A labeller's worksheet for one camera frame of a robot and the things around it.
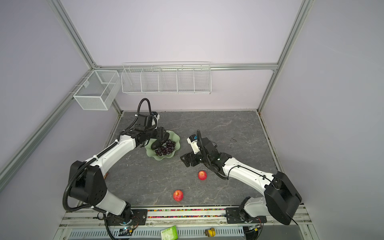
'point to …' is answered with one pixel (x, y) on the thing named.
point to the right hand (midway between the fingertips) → (186, 156)
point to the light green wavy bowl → (173, 137)
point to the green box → (169, 233)
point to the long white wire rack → (167, 77)
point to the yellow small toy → (210, 232)
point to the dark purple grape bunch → (170, 147)
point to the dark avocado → (158, 143)
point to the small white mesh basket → (97, 90)
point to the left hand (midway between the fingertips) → (162, 131)
